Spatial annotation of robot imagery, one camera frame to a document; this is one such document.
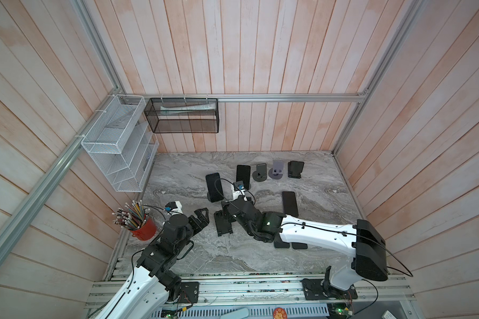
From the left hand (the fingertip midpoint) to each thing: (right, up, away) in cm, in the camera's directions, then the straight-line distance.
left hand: (202, 217), depth 77 cm
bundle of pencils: (-30, 0, +4) cm, 31 cm away
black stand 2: (+8, -6, +9) cm, 13 cm away
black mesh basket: (-14, +49, +27) cm, 57 cm away
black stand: (+46, +20, +29) cm, 57 cm away
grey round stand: (+27, +16, +29) cm, 43 cm away
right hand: (+10, +7, 0) cm, 12 cm away
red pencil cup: (-23, -7, +2) cm, 24 cm away
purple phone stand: (+36, +17, +29) cm, 49 cm away
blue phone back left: (+3, +11, +16) cm, 20 cm away
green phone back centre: (+17, +17, +18) cm, 30 cm away
